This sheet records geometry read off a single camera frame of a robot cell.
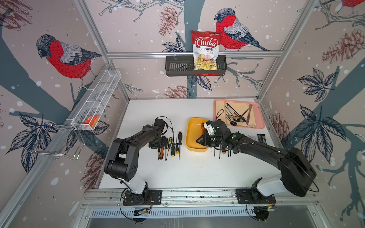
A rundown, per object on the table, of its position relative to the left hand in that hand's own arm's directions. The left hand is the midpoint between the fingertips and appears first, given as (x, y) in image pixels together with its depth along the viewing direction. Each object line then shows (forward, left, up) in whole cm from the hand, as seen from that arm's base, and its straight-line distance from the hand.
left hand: (162, 142), depth 92 cm
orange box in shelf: (-5, +28, +32) cm, 43 cm away
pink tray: (+18, -71, -1) cm, 73 cm away
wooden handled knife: (+25, -65, -3) cm, 70 cm away
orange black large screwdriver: (-13, -33, +18) cm, 40 cm away
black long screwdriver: (+4, -12, 0) cm, 13 cm away
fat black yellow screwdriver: (-2, -10, -2) cm, 10 cm away
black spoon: (+16, -51, 0) cm, 53 cm away
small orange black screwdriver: (-6, -41, 0) cm, 41 cm away
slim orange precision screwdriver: (-7, +2, -2) cm, 7 cm away
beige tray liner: (+26, -55, -2) cm, 61 cm away
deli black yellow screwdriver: (-6, -34, -2) cm, 35 cm away
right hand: (-4, -23, +10) cm, 25 cm away
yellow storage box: (+9, -21, -1) cm, 23 cm away
